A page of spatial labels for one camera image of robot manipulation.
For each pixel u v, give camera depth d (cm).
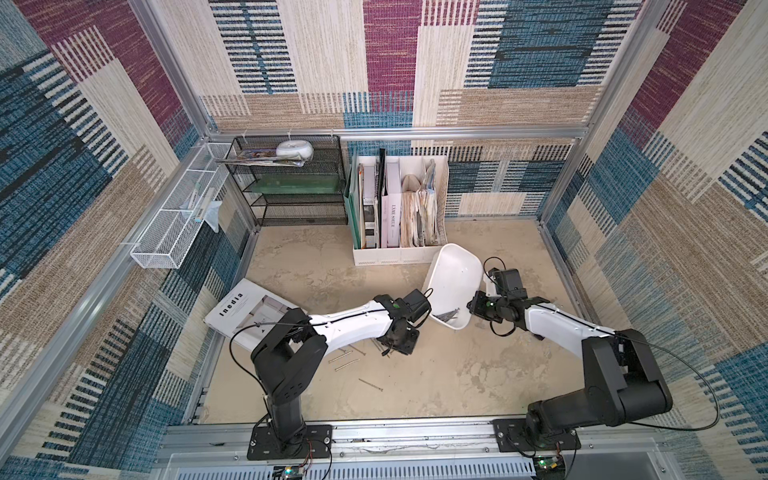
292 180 104
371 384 82
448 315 94
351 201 86
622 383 44
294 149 90
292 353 48
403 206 98
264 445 73
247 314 92
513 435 73
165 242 92
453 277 98
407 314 69
